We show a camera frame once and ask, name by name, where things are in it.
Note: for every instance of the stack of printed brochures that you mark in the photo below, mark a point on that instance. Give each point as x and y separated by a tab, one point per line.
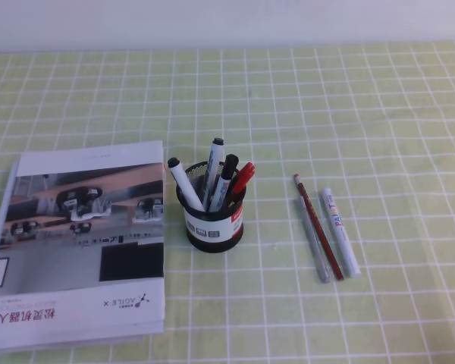
82	246

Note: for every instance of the red pen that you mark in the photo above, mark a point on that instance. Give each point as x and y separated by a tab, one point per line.
239	183

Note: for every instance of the grey pencil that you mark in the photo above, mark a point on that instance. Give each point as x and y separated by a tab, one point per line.
319	262

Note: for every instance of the white paint marker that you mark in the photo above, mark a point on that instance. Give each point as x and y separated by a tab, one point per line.
340	232

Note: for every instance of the black capped white marker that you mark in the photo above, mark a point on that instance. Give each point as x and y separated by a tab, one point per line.
229	167

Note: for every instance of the black mesh pen holder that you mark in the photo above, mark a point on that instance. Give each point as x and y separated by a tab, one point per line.
214	232

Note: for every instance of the red pencil with eraser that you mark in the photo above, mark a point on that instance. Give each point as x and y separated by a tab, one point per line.
322	239

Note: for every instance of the white marker with black cap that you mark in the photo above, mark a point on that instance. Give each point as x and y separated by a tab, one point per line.
182	180

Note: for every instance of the grey marker with black cap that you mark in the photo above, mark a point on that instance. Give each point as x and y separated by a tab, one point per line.
215	157

